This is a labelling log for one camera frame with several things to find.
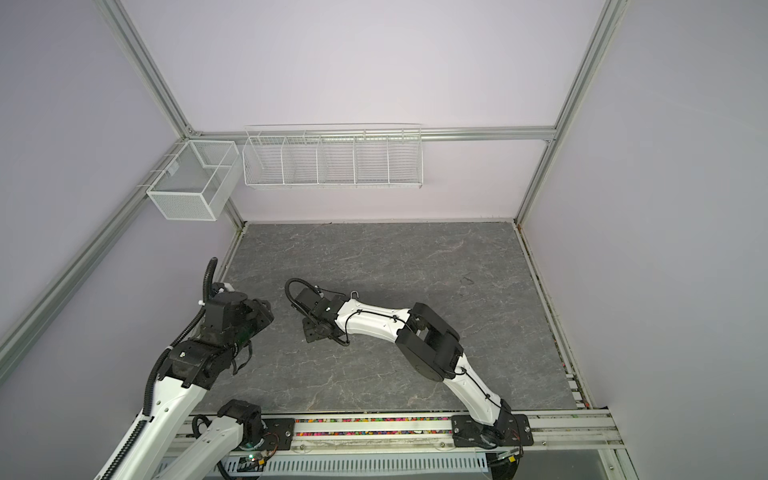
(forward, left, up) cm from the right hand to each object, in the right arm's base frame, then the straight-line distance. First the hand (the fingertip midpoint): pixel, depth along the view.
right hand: (314, 332), depth 88 cm
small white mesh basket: (+41, +42, +23) cm, 64 cm away
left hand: (-2, +9, +16) cm, 18 cm away
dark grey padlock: (+14, -10, -3) cm, 18 cm away
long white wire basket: (+50, -4, +28) cm, 57 cm away
